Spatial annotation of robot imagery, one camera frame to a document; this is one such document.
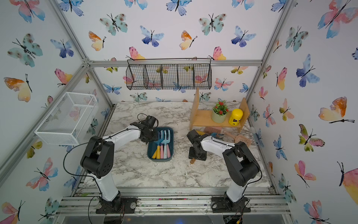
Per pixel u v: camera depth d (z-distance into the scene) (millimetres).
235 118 916
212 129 1040
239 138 991
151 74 986
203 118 1034
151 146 934
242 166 465
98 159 487
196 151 760
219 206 727
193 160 878
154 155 903
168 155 890
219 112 908
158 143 937
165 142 940
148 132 772
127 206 742
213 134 1036
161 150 911
